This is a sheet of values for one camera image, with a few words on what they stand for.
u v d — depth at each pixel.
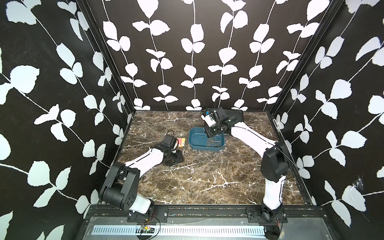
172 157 0.76
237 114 1.16
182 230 0.70
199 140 1.04
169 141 0.73
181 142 1.01
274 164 0.49
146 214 0.63
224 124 0.66
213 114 0.73
